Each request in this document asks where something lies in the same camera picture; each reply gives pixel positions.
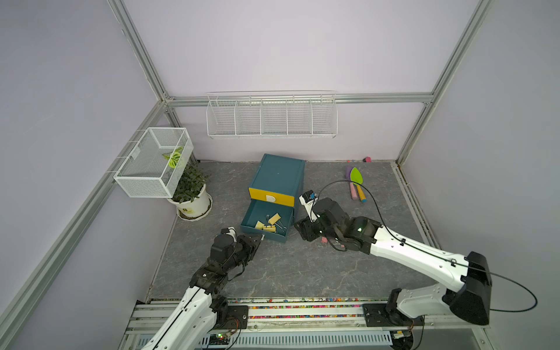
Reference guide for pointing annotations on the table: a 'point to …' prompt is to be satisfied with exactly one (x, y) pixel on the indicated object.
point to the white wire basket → (157, 165)
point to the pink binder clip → (324, 240)
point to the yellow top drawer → (272, 197)
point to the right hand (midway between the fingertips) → (299, 220)
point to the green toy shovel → (357, 179)
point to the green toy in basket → (173, 157)
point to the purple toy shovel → (352, 188)
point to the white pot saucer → (192, 219)
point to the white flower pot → (195, 207)
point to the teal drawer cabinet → (277, 187)
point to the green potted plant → (192, 181)
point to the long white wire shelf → (269, 115)
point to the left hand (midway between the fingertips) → (263, 238)
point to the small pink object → (368, 159)
